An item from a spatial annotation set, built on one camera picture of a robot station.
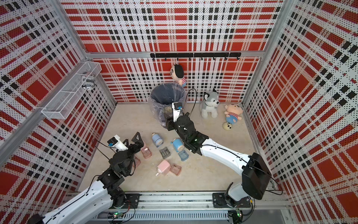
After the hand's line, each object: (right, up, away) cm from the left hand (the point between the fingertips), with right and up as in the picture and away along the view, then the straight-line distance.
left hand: (137, 135), depth 77 cm
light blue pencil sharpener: (+9, -5, +11) cm, 15 cm away
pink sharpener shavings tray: (+21, -22, +7) cm, 31 cm away
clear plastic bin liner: (+10, +25, +18) cm, 32 cm away
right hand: (+20, +13, -4) cm, 24 cm away
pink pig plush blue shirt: (+64, +14, +27) cm, 71 cm away
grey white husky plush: (+46, +20, +28) cm, 57 cm away
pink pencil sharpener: (+15, -19, +3) cm, 25 cm away
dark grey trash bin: (+10, +24, +18) cm, 32 cm away
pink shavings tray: (+1, -14, +14) cm, 20 cm away
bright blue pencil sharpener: (+23, -7, +12) cm, 26 cm away
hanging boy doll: (+22, +39, +13) cm, 47 cm away
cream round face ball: (+58, +3, +24) cm, 63 cm away
